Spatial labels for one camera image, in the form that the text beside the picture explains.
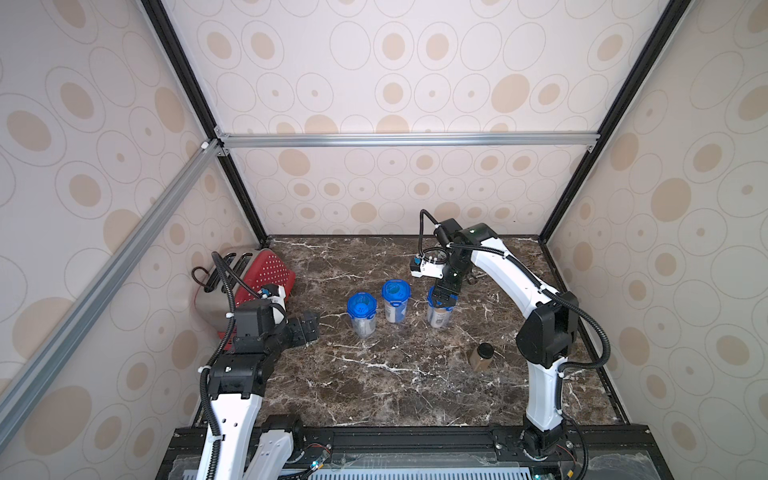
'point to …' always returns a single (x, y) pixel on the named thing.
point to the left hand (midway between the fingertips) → (311, 315)
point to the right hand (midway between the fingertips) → (452, 285)
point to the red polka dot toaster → (248, 272)
